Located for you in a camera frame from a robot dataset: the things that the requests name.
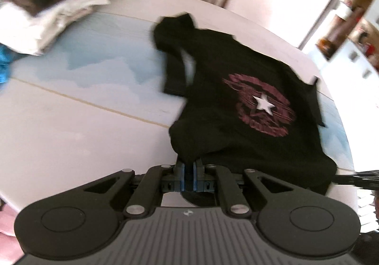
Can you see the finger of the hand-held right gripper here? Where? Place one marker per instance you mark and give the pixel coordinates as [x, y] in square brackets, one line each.
[361, 179]

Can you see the cream folded garment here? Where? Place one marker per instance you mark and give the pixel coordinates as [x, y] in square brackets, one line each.
[44, 28]

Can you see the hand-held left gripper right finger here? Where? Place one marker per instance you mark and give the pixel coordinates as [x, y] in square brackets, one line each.
[196, 177]

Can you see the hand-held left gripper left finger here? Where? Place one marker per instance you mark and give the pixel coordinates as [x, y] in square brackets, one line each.
[180, 177]

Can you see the blue garment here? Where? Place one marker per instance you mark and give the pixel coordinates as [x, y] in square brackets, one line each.
[4, 66]

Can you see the black printed t-shirt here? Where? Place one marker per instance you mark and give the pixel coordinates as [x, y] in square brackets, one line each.
[237, 134]

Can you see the white wall cabinets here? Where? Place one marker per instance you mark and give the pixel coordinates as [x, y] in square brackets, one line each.
[355, 60]

